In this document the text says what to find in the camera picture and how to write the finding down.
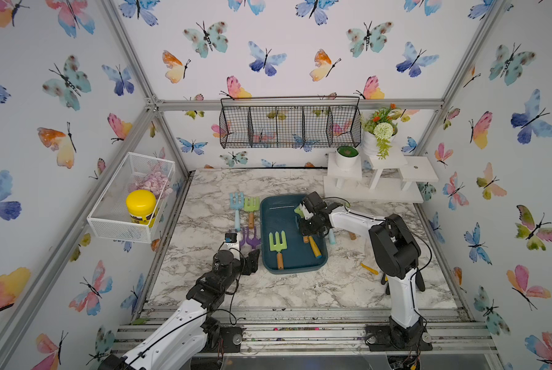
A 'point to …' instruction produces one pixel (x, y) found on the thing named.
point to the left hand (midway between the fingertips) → (252, 248)
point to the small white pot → (346, 156)
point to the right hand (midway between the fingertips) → (303, 227)
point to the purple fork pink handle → (243, 241)
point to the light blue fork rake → (237, 203)
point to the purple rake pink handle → (255, 240)
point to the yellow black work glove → (419, 282)
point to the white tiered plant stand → (391, 179)
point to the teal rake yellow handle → (314, 247)
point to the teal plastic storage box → (277, 214)
